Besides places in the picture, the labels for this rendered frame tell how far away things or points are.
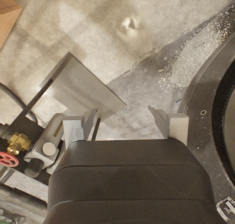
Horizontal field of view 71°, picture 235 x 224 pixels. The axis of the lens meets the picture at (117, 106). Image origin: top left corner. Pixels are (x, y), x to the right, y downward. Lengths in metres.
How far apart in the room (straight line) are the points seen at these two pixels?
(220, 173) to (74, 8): 0.74
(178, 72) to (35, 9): 0.70
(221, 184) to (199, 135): 0.09
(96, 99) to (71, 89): 0.15
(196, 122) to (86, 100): 0.73
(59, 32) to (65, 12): 0.09
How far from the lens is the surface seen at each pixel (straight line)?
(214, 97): 0.39
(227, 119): 0.41
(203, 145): 0.33
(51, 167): 0.69
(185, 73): 0.88
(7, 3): 0.82
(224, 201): 0.28
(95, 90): 0.93
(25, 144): 0.66
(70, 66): 0.90
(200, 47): 0.85
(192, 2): 0.79
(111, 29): 0.79
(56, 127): 0.72
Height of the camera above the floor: 0.76
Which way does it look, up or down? 51 degrees down
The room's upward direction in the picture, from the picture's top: 170 degrees counter-clockwise
